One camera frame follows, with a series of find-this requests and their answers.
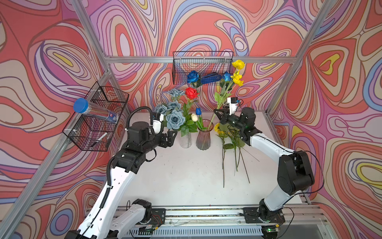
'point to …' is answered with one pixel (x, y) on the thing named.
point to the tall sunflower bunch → (223, 135)
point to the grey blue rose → (175, 119)
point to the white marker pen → (101, 137)
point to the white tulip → (194, 117)
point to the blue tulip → (198, 111)
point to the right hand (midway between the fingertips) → (213, 113)
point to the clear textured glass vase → (185, 141)
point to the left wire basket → (89, 132)
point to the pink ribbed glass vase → (205, 126)
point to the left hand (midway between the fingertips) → (171, 130)
